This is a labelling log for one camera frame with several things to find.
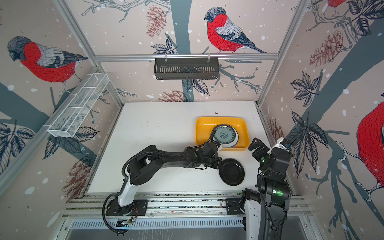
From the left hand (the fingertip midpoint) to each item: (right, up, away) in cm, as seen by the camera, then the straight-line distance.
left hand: (227, 164), depth 83 cm
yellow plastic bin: (-11, +20, +23) cm, 33 cm away
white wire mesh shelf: (-81, +25, -12) cm, 86 cm away
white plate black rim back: (+2, +15, +14) cm, 20 cm away
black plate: (+3, -5, 0) cm, 5 cm away
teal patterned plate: (+2, +15, +12) cm, 19 cm away
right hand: (+13, +16, -15) cm, 25 cm away
